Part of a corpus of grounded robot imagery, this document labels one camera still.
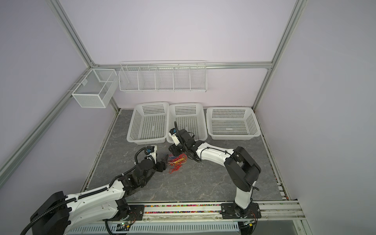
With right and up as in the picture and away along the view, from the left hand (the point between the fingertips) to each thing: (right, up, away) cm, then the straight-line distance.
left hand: (163, 156), depth 82 cm
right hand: (+4, +4, +5) cm, 8 cm away
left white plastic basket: (-17, +19, +29) cm, 39 cm away
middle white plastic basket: (+14, +24, +33) cm, 43 cm away
